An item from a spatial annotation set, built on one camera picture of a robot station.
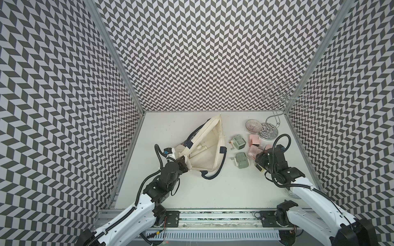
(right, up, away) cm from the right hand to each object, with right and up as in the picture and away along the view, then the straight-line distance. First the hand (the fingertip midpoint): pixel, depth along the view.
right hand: (260, 160), depth 84 cm
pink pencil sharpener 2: (-1, +4, +8) cm, 9 cm away
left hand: (-42, +2, -4) cm, 42 cm away
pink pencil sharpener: (0, +11, +12) cm, 16 cm away
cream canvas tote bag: (-31, +5, +12) cm, 34 cm away
